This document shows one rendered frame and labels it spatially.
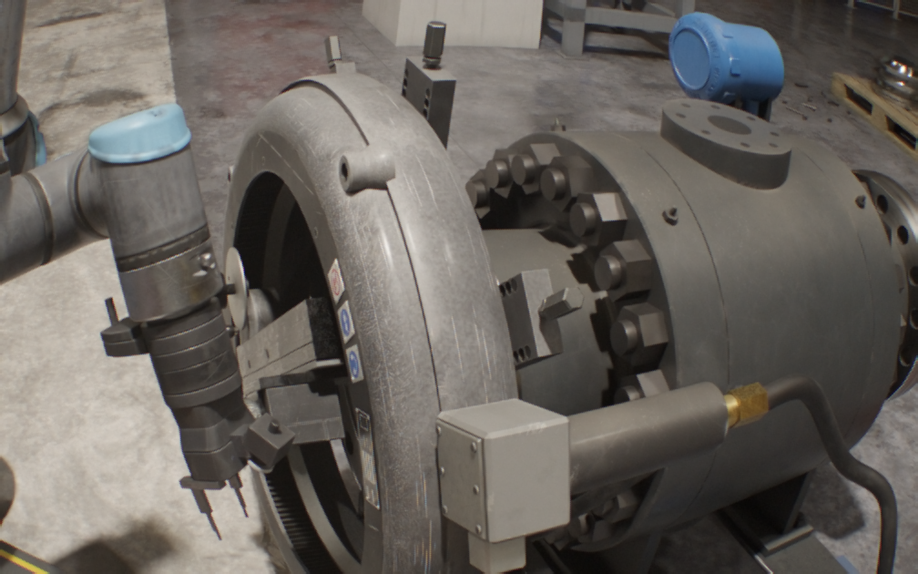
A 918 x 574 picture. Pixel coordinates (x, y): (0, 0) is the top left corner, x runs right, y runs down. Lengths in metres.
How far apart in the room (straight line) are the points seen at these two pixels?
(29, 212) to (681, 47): 1.17
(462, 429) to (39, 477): 1.38
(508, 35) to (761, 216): 3.95
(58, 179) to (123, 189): 0.11
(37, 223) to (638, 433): 0.58
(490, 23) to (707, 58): 3.58
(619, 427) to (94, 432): 1.50
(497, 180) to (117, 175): 0.75
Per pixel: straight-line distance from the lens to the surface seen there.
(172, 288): 0.81
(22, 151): 1.18
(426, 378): 0.99
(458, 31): 5.15
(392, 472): 1.01
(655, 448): 1.00
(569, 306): 0.94
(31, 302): 2.82
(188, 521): 2.04
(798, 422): 1.42
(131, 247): 0.82
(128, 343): 0.87
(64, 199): 0.89
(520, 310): 1.00
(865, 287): 1.48
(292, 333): 1.17
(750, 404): 1.10
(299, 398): 1.13
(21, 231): 0.86
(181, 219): 0.81
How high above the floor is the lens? 1.34
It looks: 28 degrees down
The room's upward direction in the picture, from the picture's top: 6 degrees clockwise
